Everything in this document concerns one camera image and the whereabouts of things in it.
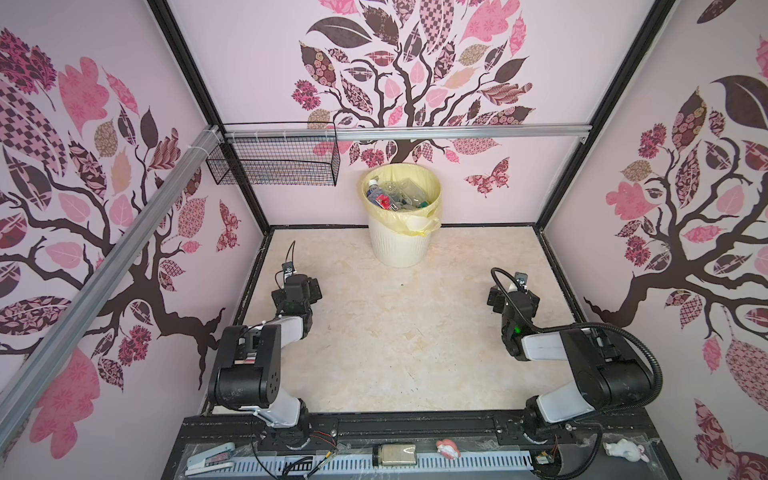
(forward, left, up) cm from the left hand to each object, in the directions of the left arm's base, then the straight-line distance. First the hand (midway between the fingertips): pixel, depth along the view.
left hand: (298, 286), depth 95 cm
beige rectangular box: (-45, -32, -2) cm, 55 cm away
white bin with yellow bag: (+30, -34, +10) cm, 47 cm away
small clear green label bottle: (+27, -39, +15) cm, 50 cm away
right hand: (-1, -69, +3) cm, 69 cm away
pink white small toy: (-44, -43, 0) cm, 62 cm away
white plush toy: (-44, -86, -2) cm, 97 cm away
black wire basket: (+34, +7, +27) cm, 44 cm away
